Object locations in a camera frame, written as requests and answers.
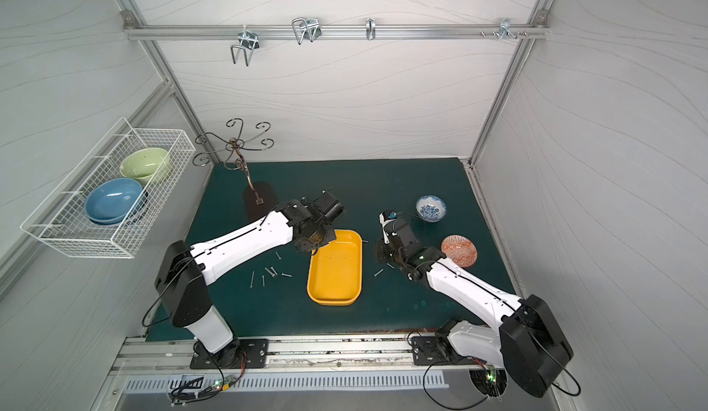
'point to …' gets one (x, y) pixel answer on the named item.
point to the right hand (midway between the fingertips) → (378, 241)
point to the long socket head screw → (273, 275)
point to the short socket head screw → (289, 275)
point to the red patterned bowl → (460, 251)
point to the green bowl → (147, 165)
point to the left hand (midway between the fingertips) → (328, 239)
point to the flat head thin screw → (390, 265)
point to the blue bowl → (111, 201)
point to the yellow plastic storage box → (336, 271)
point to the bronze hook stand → (234, 148)
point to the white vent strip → (297, 382)
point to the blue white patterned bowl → (430, 208)
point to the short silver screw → (274, 270)
